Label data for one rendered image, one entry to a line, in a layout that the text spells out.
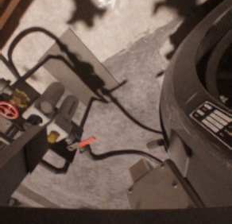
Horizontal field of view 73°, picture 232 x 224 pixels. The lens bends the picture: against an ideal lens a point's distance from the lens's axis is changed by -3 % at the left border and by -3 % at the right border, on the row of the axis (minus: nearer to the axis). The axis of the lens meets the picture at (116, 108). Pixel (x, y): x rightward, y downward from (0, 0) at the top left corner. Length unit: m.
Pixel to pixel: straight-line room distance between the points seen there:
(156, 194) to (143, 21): 0.76
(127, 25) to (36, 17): 0.47
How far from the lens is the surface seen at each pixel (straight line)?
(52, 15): 0.97
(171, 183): 0.27
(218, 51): 0.52
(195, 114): 0.28
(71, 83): 1.07
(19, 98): 0.66
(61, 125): 0.67
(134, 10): 0.88
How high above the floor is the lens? 0.87
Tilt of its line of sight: 51 degrees down
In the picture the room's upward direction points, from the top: 170 degrees counter-clockwise
